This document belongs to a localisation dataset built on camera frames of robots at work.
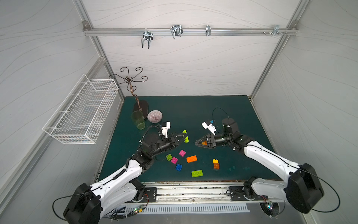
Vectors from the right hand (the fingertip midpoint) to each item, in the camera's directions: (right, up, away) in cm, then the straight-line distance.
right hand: (195, 144), depth 71 cm
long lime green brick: (-5, +3, -2) cm, 6 cm away
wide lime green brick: (+2, -19, +9) cm, 21 cm away
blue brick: (-9, -17, +11) cm, 22 cm away
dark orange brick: (+13, -15, +11) cm, 23 cm away
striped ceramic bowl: (-29, +13, +35) cm, 47 cm away
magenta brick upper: (-7, -10, +16) cm, 20 cm away
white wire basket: (-59, +14, -3) cm, 61 cm away
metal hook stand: (-40, +22, +41) cm, 62 cm away
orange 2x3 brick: (-1, -13, +15) cm, 20 cm away
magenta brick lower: (-12, -13, +13) cm, 22 cm away
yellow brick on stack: (+13, -14, +14) cm, 24 cm away
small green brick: (-16, -12, +15) cm, 25 cm away
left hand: (-4, +4, -3) cm, 7 cm away
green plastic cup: (-38, +11, +22) cm, 45 cm away
